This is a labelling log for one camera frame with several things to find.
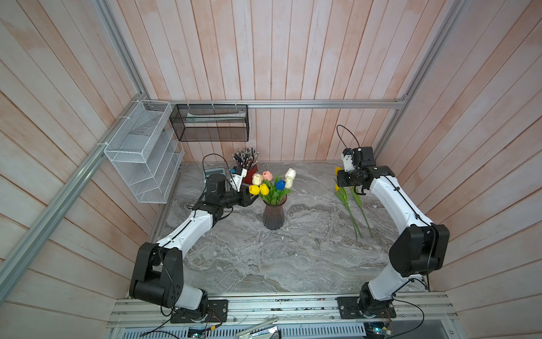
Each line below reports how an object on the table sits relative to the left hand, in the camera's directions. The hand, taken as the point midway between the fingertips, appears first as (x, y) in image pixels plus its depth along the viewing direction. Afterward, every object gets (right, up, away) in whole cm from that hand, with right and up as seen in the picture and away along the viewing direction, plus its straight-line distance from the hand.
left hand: (258, 194), depth 83 cm
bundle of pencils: (-7, +16, +15) cm, 23 cm away
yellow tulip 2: (-1, +2, -13) cm, 13 cm away
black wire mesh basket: (-25, +35, +21) cm, 48 cm away
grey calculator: (-28, +11, +32) cm, 44 cm away
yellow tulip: (+42, -2, +21) cm, 48 cm away
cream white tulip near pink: (0, +6, -9) cm, 11 cm away
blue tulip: (+8, +4, -11) cm, 14 cm away
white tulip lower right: (+11, +5, -10) cm, 16 cm away
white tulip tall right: (+12, +8, -7) cm, 16 cm away
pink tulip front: (+3, +7, -8) cm, 12 cm away
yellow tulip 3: (+2, +2, -11) cm, 12 cm away
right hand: (+35, +8, +6) cm, 37 cm away
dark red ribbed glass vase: (+6, -10, +12) cm, 17 cm away
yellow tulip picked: (+49, -6, +19) cm, 52 cm away
